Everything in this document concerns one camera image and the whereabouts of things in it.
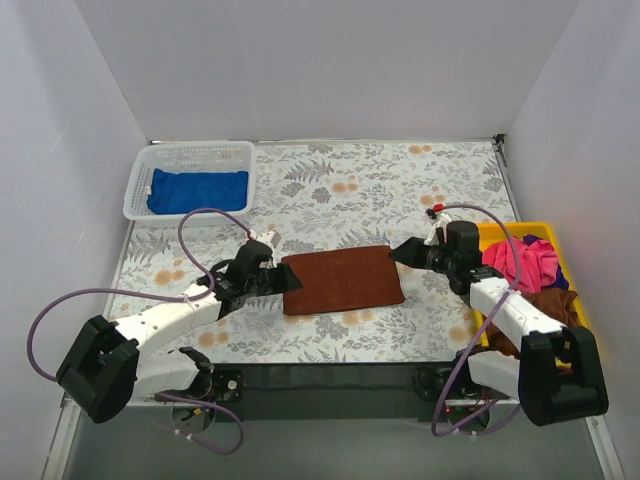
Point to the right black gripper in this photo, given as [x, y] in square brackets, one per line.
[422, 255]

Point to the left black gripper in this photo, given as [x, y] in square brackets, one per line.
[273, 279]

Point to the brown towel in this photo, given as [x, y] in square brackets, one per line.
[343, 280]
[557, 303]

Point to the blue towel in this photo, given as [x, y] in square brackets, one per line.
[180, 193]

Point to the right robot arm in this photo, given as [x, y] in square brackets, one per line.
[557, 375]

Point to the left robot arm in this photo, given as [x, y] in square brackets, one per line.
[111, 363]

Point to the yellow plastic bin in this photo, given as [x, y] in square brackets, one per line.
[492, 234]

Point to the floral table mat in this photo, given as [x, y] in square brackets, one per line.
[325, 197]

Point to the pink towel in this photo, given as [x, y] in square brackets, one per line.
[537, 259]

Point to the purple towel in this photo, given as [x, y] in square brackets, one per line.
[562, 280]

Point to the white plastic basket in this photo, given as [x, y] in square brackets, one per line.
[186, 157]

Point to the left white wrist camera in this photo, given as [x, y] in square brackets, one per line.
[272, 239]

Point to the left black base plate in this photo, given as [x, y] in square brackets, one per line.
[224, 385]

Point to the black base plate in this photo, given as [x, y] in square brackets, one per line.
[224, 385]
[429, 383]

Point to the aluminium frame rail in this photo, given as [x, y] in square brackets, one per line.
[368, 412]

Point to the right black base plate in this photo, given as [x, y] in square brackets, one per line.
[429, 383]

